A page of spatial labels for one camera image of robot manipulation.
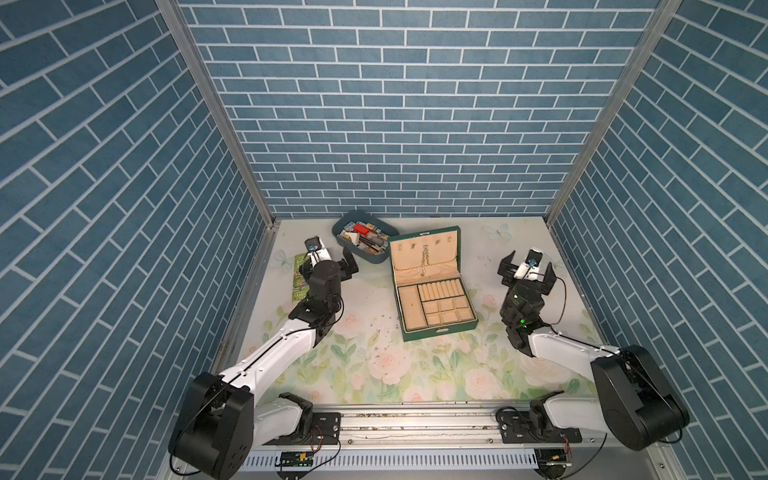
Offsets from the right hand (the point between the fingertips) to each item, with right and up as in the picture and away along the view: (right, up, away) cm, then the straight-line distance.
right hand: (533, 259), depth 82 cm
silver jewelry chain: (-29, -1, +12) cm, 31 cm away
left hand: (-53, +3, 0) cm, 53 cm away
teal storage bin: (-46, +4, +26) cm, 53 cm away
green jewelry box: (-27, -12, +11) cm, 32 cm away
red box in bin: (-52, +10, +33) cm, 63 cm away
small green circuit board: (-62, -48, -10) cm, 79 cm away
